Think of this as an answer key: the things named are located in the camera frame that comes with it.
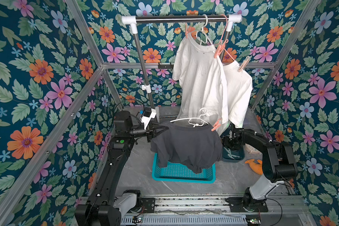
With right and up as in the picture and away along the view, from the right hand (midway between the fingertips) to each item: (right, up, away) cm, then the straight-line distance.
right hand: (229, 144), depth 95 cm
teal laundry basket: (-38, -16, -9) cm, 42 cm away
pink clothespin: (-15, +14, -25) cm, 33 cm away
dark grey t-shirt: (-26, +3, -23) cm, 35 cm away
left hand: (-40, +12, -32) cm, 52 cm away
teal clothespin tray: (+1, -7, -4) cm, 8 cm away
